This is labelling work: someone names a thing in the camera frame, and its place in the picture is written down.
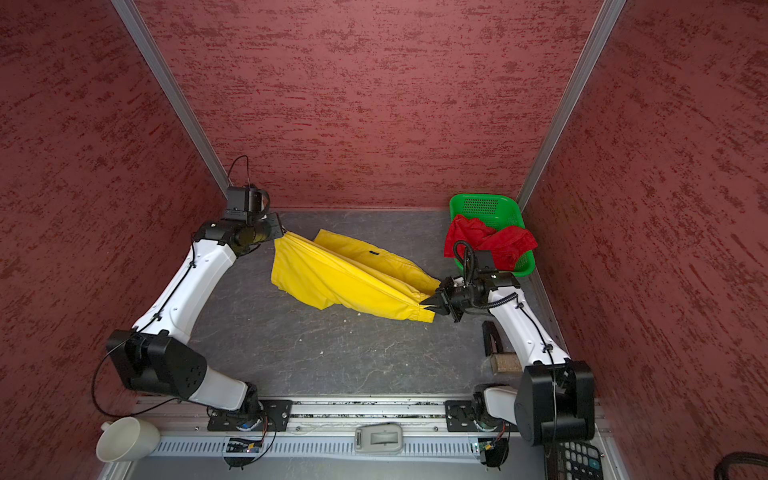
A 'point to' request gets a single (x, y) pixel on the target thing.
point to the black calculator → (581, 460)
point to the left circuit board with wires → (241, 445)
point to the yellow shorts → (336, 269)
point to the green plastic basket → (500, 212)
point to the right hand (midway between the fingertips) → (420, 307)
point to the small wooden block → (505, 362)
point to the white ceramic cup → (126, 439)
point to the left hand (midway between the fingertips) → (272, 230)
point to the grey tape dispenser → (383, 438)
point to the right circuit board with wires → (494, 453)
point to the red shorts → (504, 243)
